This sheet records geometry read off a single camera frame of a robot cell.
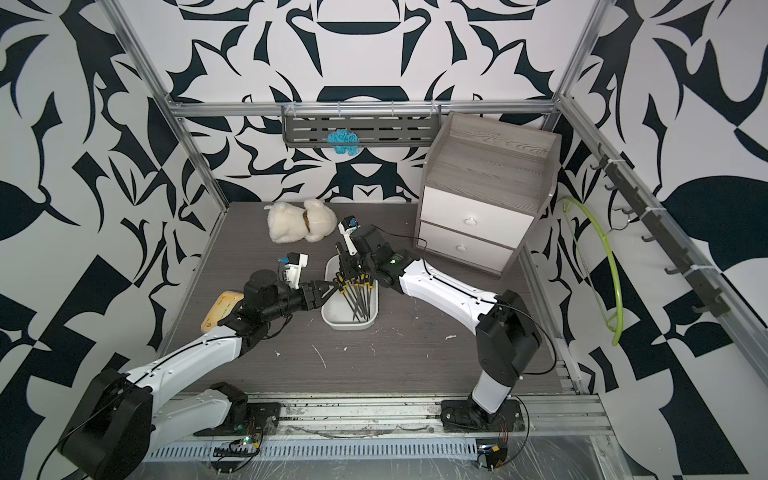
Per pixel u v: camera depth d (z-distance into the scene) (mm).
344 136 898
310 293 715
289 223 996
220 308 895
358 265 700
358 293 963
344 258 724
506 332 444
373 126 937
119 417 396
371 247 618
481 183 830
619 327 639
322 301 726
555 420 774
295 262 741
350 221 718
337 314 915
